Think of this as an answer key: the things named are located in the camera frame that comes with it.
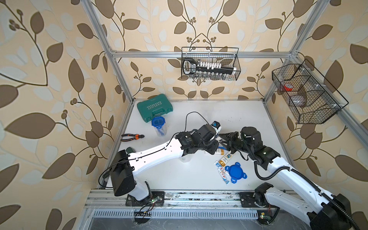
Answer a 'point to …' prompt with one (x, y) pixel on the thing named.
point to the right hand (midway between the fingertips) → (217, 136)
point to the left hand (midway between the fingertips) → (216, 142)
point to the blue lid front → (235, 172)
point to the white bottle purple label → (221, 150)
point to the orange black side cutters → (136, 136)
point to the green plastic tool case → (157, 106)
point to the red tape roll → (288, 87)
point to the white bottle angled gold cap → (225, 159)
